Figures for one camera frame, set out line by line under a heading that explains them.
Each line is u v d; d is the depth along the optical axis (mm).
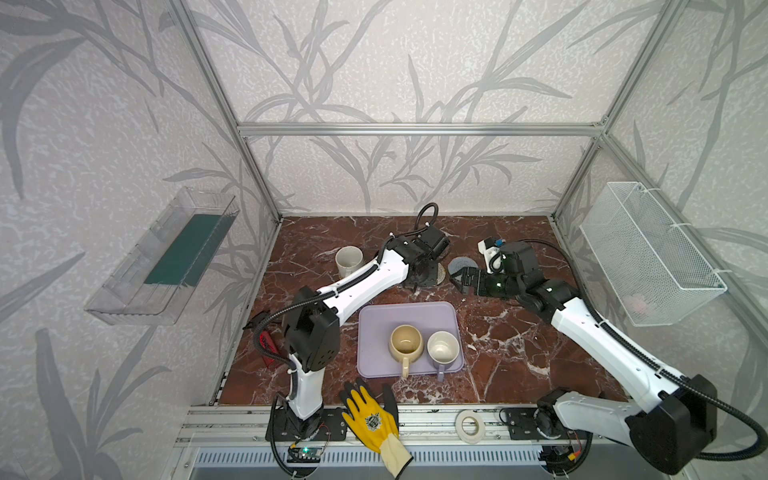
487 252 714
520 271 584
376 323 903
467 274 681
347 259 959
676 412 377
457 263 1054
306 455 717
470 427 744
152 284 630
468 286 691
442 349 851
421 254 598
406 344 864
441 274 805
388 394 781
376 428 720
